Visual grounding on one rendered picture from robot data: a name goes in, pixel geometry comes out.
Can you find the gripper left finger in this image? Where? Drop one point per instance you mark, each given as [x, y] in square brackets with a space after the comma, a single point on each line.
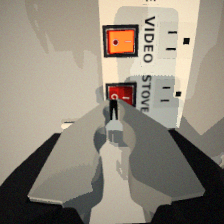
[65, 171]

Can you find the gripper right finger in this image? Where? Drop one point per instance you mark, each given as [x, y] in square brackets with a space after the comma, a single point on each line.
[166, 168]

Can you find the white power strip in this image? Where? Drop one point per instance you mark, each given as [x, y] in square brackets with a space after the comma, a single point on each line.
[147, 48]

